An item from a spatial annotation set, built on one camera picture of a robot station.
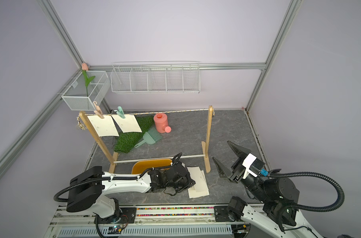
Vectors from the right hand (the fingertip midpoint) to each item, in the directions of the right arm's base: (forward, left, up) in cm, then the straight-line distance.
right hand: (224, 148), depth 49 cm
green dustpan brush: (+34, +38, -43) cm, 67 cm away
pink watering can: (+39, +30, -33) cm, 59 cm away
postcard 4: (-3, +9, -43) cm, 44 cm away
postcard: (+15, +49, -7) cm, 52 cm away
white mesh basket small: (+39, +73, -11) cm, 84 cm away
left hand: (-2, +7, -34) cm, 35 cm away
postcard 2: (+16, +38, -7) cm, 42 cm away
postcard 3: (-4, +3, -43) cm, 43 cm away
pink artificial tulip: (+54, +73, -9) cm, 92 cm away
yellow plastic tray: (+11, +40, -40) cm, 57 cm away
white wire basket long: (+69, +18, -17) cm, 73 cm away
